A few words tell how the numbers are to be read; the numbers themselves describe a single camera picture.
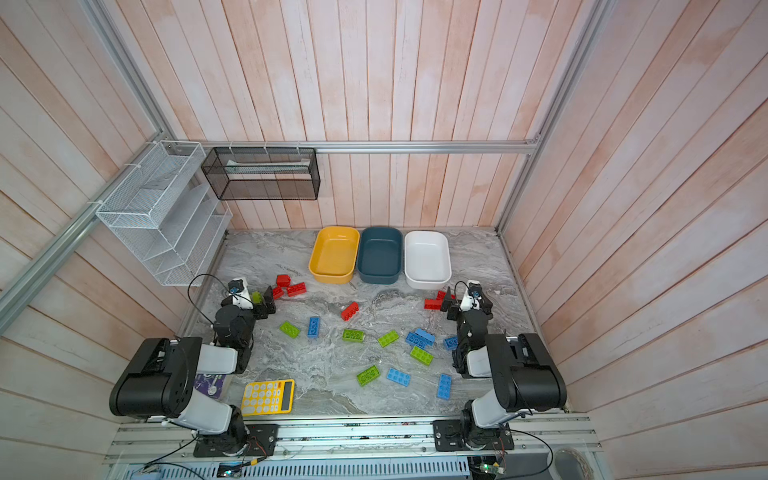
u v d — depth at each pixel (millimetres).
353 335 902
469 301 764
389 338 906
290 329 929
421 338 896
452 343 880
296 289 1004
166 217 734
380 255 1112
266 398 785
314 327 926
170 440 747
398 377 835
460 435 730
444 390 798
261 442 731
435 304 960
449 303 815
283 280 1064
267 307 844
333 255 1083
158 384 449
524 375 463
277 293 997
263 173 1021
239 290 774
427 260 1075
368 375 819
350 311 957
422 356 858
